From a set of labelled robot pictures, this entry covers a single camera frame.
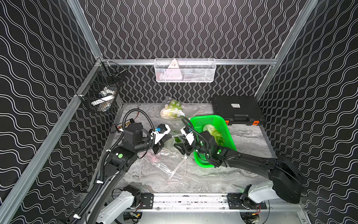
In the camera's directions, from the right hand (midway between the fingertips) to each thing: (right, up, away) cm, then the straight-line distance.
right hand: (178, 138), depth 77 cm
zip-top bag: (-6, -18, +11) cm, 21 cm away
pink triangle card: (-3, +41, +13) cm, 43 cm away
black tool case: (+47, +18, +32) cm, 60 cm away
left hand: (-4, +4, -11) cm, 12 cm away
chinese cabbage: (+25, -1, +10) cm, 27 cm away
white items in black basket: (-39, +24, -1) cm, 45 cm away
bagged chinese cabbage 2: (0, 0, +1) cm, 2 cm away
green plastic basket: (+30, +8, +25) cm, 40 cm away
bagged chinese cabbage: (-3, +19, +30) cm, 35 cm away
